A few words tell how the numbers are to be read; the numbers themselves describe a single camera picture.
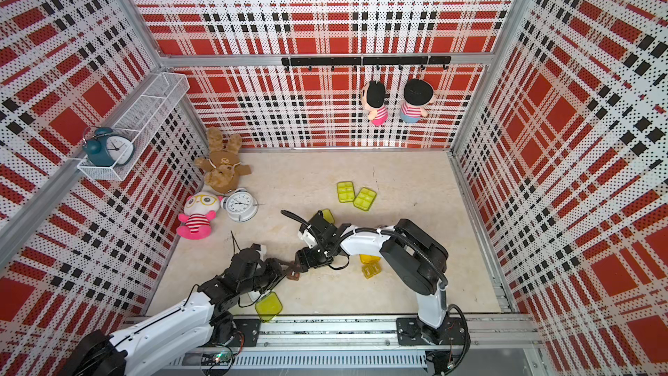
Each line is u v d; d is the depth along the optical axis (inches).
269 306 31.3
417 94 36.6
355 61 34.8
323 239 27.6
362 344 28.8
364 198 40.3
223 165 40.3
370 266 33.3
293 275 32.4
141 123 30.9
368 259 34.9
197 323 21.9
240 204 38.7
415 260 18.8
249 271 26.7
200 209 37.5
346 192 41.4
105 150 24.2
